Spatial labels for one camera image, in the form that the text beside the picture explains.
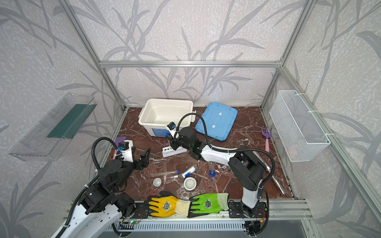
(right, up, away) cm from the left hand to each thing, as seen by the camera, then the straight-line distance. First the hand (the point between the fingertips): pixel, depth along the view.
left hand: (146, 145), depth 71 cm
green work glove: (+28, -31, +5) cm, 42 cm away
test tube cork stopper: (+12, -21, +14) cm, 28 cm away
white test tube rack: (+6, -8, +21) cm, 23 cm away
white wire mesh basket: (+68, +6, -9) cm, 69 cm away
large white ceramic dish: (+20, -23, +10) cm, 33 cm away
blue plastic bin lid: (+41, +11, +41) cm, 59 cm away
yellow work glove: (+9, -31, +3) cm, 32 cm away
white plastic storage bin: (-8, +16, +41) cm, 45 cm away
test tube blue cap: (+13, -19, +16) cm, 28 cm away
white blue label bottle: (+18, -19, +14) cm, 29 cm away
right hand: (+8, +6, +12) cm, 16 cm away
